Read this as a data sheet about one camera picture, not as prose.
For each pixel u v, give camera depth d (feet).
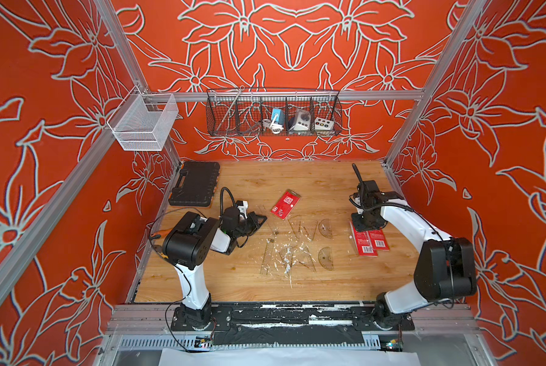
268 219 3.20
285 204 3.38
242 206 2.98
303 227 3.11
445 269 1.44
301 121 2.97
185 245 1.65
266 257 2.88
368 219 2.42
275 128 2.79
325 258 2.84
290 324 2.39
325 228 3.11
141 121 3.03
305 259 2.81
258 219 3.01
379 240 2.94
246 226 2.68
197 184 3.49
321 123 3.10
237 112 3.23
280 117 2.76
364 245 2.88
